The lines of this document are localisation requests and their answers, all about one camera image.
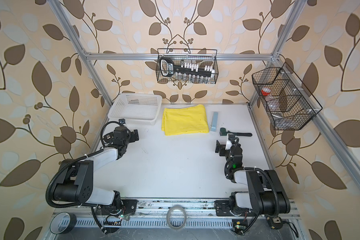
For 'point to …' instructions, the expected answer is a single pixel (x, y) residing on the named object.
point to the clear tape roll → (174, 207)
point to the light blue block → (214, 121)
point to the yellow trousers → (184, 120)
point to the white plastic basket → (136, 108)
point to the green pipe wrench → (223, 132)
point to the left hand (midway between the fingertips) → (129, 130)
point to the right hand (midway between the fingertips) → (226, 142)
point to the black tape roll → (62, 223)
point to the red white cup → (265, 91)
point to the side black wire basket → (290, 106)
